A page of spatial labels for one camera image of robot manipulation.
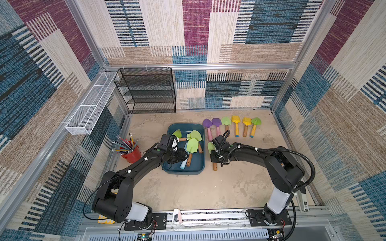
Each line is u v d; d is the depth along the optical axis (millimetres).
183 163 892
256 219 728
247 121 1116
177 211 744
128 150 889
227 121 1121
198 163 913
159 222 731
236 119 1123
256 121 1114
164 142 700
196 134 1047
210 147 922
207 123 1116
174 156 756
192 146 970
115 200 422
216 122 1123
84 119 715
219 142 748
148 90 1083
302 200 760
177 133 1051
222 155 715
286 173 482
